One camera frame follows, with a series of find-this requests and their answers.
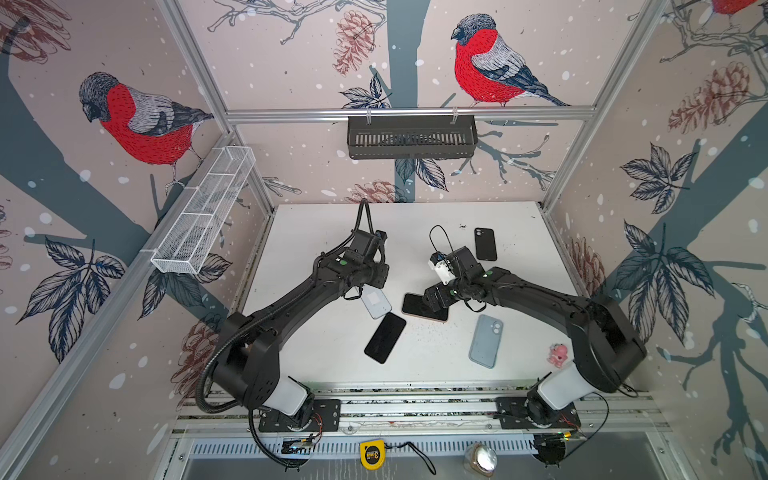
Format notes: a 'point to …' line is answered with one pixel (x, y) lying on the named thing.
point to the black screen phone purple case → (385, 338)
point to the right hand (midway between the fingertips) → (434, 294)
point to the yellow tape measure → (372, 454)
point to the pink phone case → (415, 305)
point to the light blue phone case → (485, 340)
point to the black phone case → (486, 248)
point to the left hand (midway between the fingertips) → (382, 271)
